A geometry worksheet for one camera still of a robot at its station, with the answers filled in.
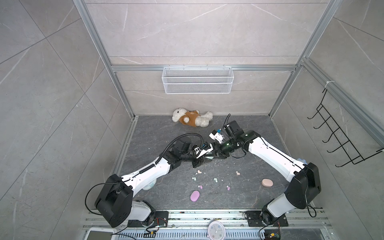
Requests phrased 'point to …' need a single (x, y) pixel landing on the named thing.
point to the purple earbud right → (228, 188)
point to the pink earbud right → (237, 173)
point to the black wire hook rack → (330, 124)
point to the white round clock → (216, 230)
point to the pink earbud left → (199, 172)
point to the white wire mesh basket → (197, 80)
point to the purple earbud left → (200, 186)
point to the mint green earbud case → (210, 157)
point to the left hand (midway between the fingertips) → (209, 153)
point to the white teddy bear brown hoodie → (192, 118)
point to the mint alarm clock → (150, 185)
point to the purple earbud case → (194, 195)
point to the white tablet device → (101, 233)
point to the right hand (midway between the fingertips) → (207, 155)
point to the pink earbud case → (267, 182)
